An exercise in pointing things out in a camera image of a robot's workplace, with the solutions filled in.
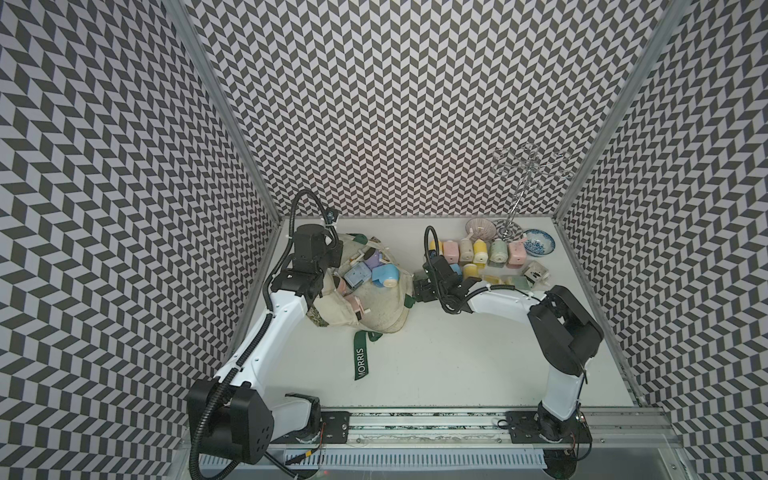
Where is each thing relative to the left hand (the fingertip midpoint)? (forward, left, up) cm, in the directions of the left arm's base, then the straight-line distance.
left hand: (327, 238), depth 81 cm
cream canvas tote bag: (-10, -17, -21) cm, 29 cm away
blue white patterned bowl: (+16, -71, -22) cm, 76 cm away
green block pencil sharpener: (-1, -59, -21) cm, 63 cm away
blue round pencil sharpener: (+3, -38, -19) cm, 43 cm away
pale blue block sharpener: (+1, -6, -19) cm, 20 cm away
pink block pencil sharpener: (+8, -59, -18) cm, 62 cm away
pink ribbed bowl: (+23, -51, -21) cm, 60 cm away
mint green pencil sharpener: (+8, -53, -16) cm, 56 cm away
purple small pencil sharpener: (+5, -11, -16) cm, 21 cm away
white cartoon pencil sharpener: (+9, -42, -16) cm, 46 cm away
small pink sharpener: (-8, -5, -20) cm, 22 cm away
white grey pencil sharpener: (+2, -66, -20) cm, 69 cm away
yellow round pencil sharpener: (+7, -47, -18) cm, 51 cm away
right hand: (-3, -29, -21) cm, 35 cm away
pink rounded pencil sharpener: (+9, -37, -18) cm, 42 cm away
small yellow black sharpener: (0, -51, -21) cm, 55 cm away
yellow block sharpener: (+1, -42, -17) cm, 46 cm away
